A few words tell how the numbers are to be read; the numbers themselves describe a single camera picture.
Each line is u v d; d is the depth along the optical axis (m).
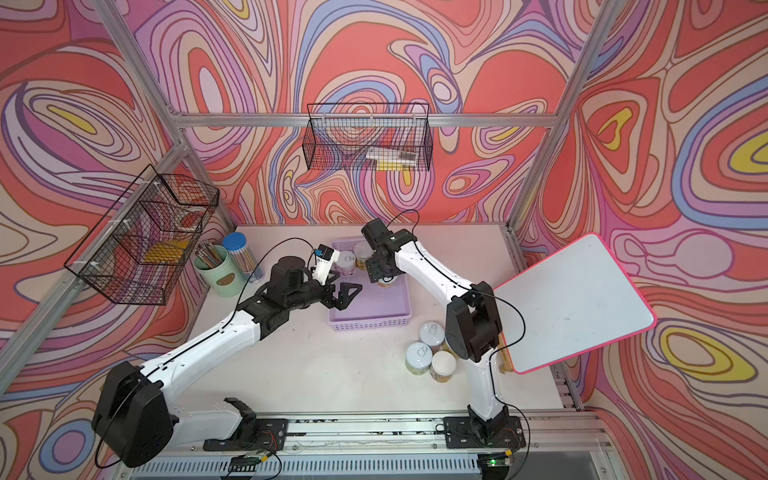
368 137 0.96
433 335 0.86
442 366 0.78
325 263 0.70
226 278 0.93
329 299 0.69
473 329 0.51
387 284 0.91
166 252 0.72
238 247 0.89
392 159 0.91
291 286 0.62
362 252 1.02
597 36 0.72
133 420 0.40
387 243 0.64
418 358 0.82
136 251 0.73
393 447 0.73
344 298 0.70
